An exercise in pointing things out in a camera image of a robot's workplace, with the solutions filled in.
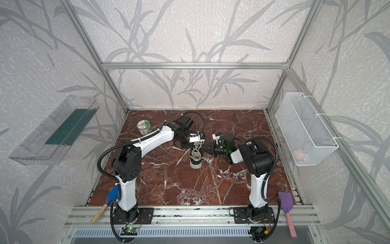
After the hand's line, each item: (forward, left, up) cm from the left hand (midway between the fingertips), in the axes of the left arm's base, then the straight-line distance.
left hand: (193, 138), depth 92 cm
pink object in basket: (-16, -52, +13) cm, 56 cm away
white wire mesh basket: (-18, -48, +27) cm, 58 cm away
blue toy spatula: (-31, +42, -10) cm, 53 cm away
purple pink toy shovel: (-33, -50, -9) cm, 61 cm away
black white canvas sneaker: (-12, -2, -2) cm, 12 cm away
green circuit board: (-46, +29, -10) cm, 55 cm away
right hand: (-3, -5, -2) cm, 6 cm away
